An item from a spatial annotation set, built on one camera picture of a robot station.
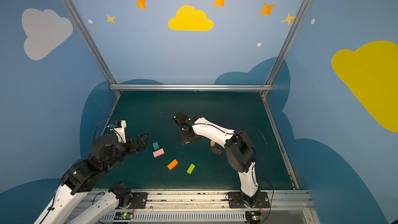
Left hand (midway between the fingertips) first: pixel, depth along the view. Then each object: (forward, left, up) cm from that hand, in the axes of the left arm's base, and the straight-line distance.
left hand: (142, 135), depth 68 cm
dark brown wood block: (+4, -36, -26) cm, 44 cm away
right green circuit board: (-28, -53, -26) cm, 65 cm away
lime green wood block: (-6, -21, -25) cm, 34 cm away
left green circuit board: (-27, +8, -26) cm, 38 cm away
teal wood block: (+6, +1, -23) cm, 24 cm away
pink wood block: (+3, -1, -26) cm, 26 cm away
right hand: (+9, -20, -18) cm, 29 cm away
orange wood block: (-4, -11, -26) cm, 28 cm away
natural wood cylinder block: (+9, -34, -25) cm, 43 cm away
